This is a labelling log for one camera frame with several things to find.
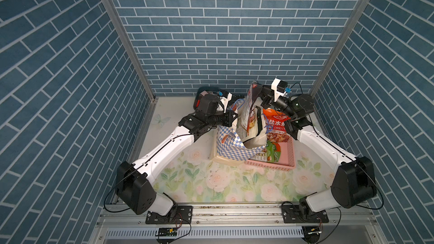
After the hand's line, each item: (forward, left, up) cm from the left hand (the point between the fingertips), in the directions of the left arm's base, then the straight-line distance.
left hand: (243, 116), depth 74 cm
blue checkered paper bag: (-12, +6, -3) cm, 14 cm away
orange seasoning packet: (+4, -18, -12) cm, 22 cm away
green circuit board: (-39, +32, -32) cm, 60 cm away
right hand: (+4, -4, +14) cm, 15 cm away
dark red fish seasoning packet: (-4, -1, +4) cm, 6 cm away
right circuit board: (-40, -29, -29) cm, 57 cm away
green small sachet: (-6, -17, -24) cm, 30 cm away
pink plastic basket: (-8, -26, -29) cm, 40 cm away
